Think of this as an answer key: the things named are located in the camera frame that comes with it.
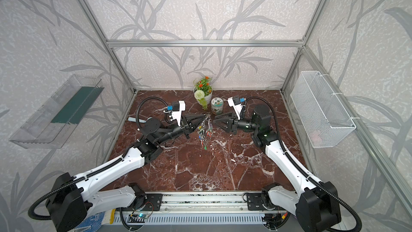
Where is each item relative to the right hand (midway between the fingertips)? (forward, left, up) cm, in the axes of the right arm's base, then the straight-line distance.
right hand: (216, 117), depth 67 cm
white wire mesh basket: (-3, -42, +3) cm, 42 cm away
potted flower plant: (+31, +9, -17) cm, 37 cm away
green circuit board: (-33, +37, -33) cm, 59 cm away
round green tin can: (+26, 0, -24) cm, 35 cm away
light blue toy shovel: (+19, +56, -30) cm, 66 cm away
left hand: (-2, +4, +4) cm, 6 cm away
